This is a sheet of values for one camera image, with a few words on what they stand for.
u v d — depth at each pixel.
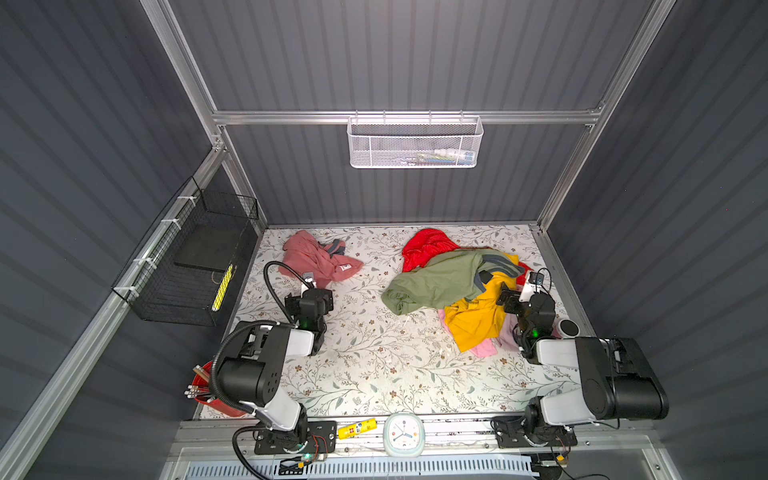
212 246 0.76
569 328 0.87
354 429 0.74
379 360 0.87
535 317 0.69
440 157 0.91
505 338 0.88
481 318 0.88
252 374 0.46
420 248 1.08
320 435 0.74
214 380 0.44
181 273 0.72
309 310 0.74
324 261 1.02
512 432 0.74
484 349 0.89
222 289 0.69
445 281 0.96
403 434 0.72
